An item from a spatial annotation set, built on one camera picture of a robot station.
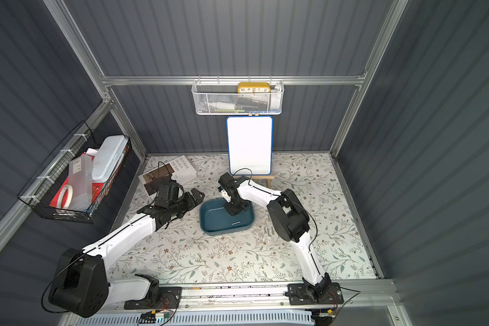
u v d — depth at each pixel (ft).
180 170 3.57
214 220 3.12
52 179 2.12
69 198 2.03
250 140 2.99
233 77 2.92
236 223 2.99
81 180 2.23
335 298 2.36
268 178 3.35
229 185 2.54
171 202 2.24
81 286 1.35
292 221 1.90
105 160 2.37
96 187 2.31
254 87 2.86
